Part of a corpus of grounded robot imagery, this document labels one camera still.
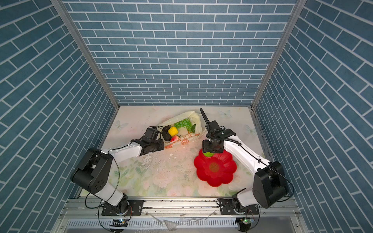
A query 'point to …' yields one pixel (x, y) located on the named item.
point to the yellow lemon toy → (173, 131)
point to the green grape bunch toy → (186, 123)
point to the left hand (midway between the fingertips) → (166, 145)
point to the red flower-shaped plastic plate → (216, 170)
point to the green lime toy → (208, 154)
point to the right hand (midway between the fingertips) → (208, 149)
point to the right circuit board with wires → (245, 223)
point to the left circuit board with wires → (119, 222)
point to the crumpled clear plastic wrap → (171, 224)
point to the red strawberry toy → (175, 138)
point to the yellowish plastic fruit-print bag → (195, 119)
